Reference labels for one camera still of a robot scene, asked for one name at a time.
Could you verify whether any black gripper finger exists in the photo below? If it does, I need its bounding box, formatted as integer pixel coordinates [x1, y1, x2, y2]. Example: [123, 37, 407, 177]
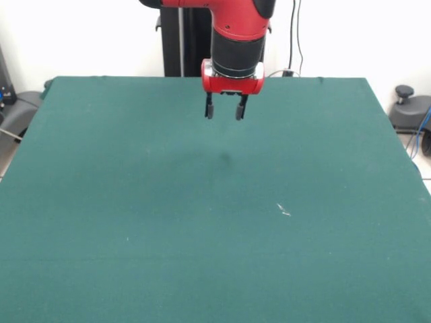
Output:
[234, 94, 250, 122]
[204, 92, 216, 120]

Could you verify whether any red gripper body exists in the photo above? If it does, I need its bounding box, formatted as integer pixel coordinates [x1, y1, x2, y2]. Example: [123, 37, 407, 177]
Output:
[201, 59, 265, 96]

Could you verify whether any dark green tablecloth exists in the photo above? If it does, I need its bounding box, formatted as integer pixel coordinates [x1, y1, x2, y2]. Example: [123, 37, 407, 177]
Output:
[0, 75, 431, 323]

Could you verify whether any black levelling knob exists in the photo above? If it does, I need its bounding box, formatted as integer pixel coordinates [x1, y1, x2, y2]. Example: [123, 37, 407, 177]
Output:
[395, 84, 414, 105]

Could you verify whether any silver metal rod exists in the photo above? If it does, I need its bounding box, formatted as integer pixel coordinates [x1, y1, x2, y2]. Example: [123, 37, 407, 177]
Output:
[0, 127, 23, 141]

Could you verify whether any black electronic device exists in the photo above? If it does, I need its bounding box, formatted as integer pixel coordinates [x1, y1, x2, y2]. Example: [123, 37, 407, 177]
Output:
[0, 43, 18, 108]

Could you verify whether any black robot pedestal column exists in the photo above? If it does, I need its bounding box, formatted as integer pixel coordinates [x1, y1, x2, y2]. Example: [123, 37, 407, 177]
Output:
[155, 0, 272, 78]

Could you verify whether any thin black wall cable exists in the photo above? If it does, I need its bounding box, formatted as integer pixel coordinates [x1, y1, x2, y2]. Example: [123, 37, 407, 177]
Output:
[288, 0, 297, 70]
[296, 0, 304, 74]

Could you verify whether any blue cable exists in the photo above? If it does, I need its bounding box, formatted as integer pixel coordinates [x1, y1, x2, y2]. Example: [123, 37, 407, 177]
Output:
[405, 106, 431, 159]

